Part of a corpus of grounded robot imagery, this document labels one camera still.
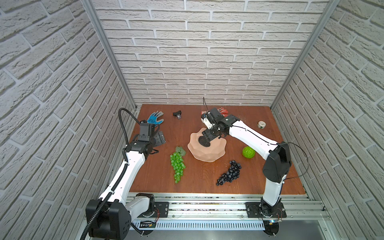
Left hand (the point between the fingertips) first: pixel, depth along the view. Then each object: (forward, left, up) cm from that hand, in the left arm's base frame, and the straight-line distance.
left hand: (157, 135), depth 82 cm
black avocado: (+4, -28, -13) cm, 31 cm away
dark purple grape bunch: (-18, -43, -12) cm, 48 cm away
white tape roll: (+19, -71, -14) cm, 74 cm away
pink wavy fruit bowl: (-2, -35, -15) cm, 38 cm away
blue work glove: (+26, +10, -16) cm, 32 cm away
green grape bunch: (-9, -11, -14) cm, 20 cm away
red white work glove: (+32, -44, -14) cm, 56 cm away
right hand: (+3, -32, -2) cm, 32 cm away
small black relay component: (+31, -8, -16) cm, 35 cm away
